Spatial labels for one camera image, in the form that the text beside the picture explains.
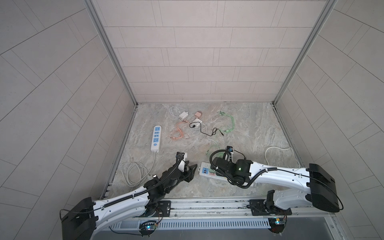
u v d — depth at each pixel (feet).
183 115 3.54
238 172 1.78
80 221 1.43
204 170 2.64
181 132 3.25
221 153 2.13
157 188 1.96
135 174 2.67
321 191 1.26
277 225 2.26
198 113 3.55
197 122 3.33
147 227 2.11
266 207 2.10
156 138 3.07
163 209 2.33
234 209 2.37
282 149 2.97
